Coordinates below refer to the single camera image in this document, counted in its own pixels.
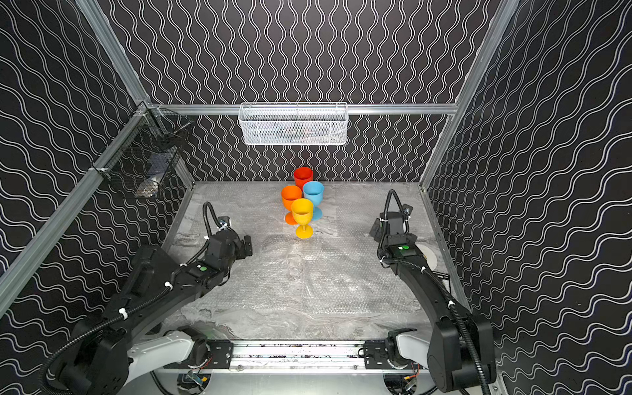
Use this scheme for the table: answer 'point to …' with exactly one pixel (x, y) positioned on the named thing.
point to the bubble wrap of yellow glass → (330, 285)
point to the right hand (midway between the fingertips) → (393, 227)
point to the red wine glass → (303, 174)
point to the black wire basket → (143, 158)
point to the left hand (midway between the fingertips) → (234, 235)
